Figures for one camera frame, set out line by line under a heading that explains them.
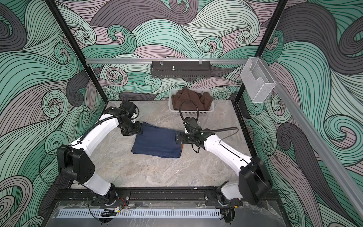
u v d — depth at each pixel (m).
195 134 0.62
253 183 0.41
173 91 1.14
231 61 0.96
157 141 0.97
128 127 0.69
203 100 1.06
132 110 0.70
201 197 0.74
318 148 0.52
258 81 0.77
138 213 0.70
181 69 0.96
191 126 0.62
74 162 0.43
